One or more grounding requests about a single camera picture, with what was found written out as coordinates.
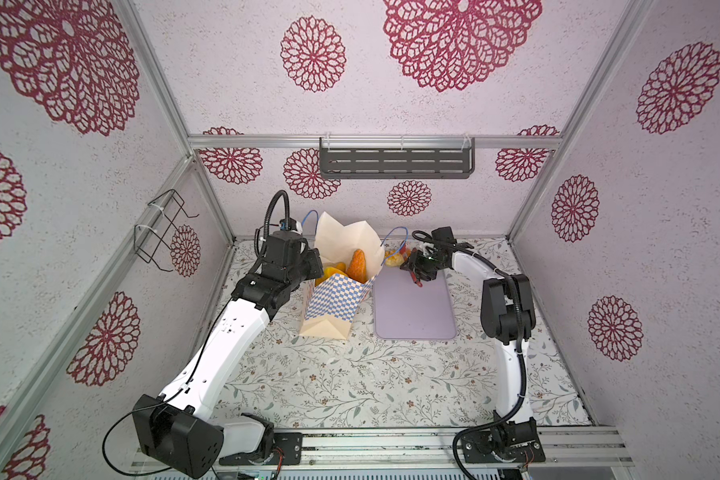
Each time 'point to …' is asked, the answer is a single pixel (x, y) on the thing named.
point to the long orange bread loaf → (357, 269)
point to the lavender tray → (404, 309)
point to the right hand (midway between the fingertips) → (406, 264)
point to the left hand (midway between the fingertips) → (314, 260)
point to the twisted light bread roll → (394, 259)
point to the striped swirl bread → (339, 268)
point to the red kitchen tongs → (403, 252)
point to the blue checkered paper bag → (334, 302)
